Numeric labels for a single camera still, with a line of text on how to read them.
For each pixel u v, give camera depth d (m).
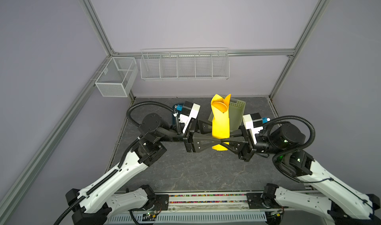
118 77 1.01
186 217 0.71
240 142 0.43
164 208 0.72
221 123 0.40
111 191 0.41
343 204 0.41
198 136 0.40
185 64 0.98
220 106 0.37
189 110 0.38
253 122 0.38
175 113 0.40
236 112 1.13
